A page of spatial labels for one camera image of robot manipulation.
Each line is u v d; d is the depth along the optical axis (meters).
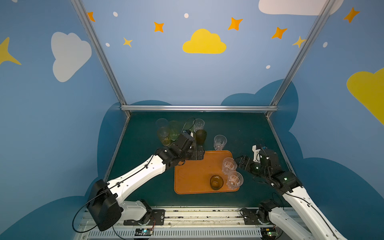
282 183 0.51
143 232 0.71
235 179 0.87
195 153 0.68
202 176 0.90
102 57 0.86
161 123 0.98
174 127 1.04
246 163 0.67
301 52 0.86
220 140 1.00
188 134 0.71
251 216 0.75
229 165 0.93
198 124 1.11
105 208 0.38
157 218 0.75
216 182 0.85
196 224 0.73
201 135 1.02
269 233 0.71
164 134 1.02
